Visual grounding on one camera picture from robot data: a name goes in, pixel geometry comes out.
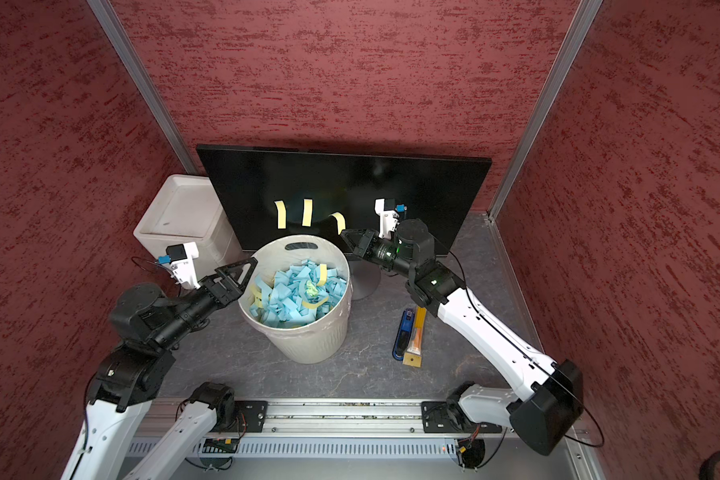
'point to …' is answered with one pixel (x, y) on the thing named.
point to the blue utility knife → (404, 334)
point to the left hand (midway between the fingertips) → (250, 272)
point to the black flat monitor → (250, 195)
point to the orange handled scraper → (413, 354)
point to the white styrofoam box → (188, 210)
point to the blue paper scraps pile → (298, 294)
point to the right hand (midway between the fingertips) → (336, 243)
